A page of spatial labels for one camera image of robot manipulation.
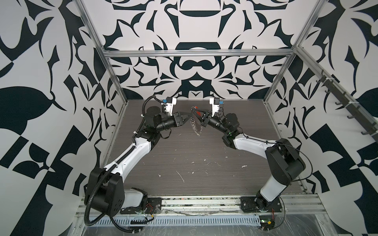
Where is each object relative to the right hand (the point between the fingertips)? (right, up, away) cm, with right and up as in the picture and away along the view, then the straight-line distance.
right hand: (193, 110), depth 74 cm
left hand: (-1, -1, -1) cm, 2 cm away
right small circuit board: (+35, -54, -3) cm, 64 cm away
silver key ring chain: (0, -6, +1) cm, 6 cm away
